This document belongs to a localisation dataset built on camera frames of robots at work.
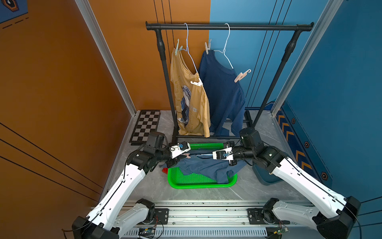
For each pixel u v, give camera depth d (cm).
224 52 64
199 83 64
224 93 69
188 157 74
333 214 38
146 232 72
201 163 83
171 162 64
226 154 55
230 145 61
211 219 73
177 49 76
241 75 60
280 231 69
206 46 76
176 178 85
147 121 110
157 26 58
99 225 38
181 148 60
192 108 80
